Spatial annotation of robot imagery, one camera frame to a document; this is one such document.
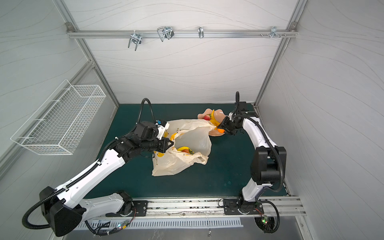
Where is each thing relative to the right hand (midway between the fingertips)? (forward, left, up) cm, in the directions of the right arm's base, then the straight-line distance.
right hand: (222, 125), depth 88 cm
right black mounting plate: (-40, -7, -15) cm, 43 cm away
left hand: (-16, +25, +7) cm, 31 cm away
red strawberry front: (-12, +21, -12) cm, 27 cm away
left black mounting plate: (-45, +43, -7) cm, 62 cm away
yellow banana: (+12, +4, -11) cm, 17 cm away
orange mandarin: (-5, +1, +1) cm, 5 cm away
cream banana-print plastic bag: (-7, +19, -12) cm, 23 cm away
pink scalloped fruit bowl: (+20, 0, -14) cm, 24 cm away
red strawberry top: (+15, +9, -11) cm, 20 cm away
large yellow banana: (-10, +24, -13) cm, 29 cm away
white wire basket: (-16, +79, +17) cm, 82 cm away
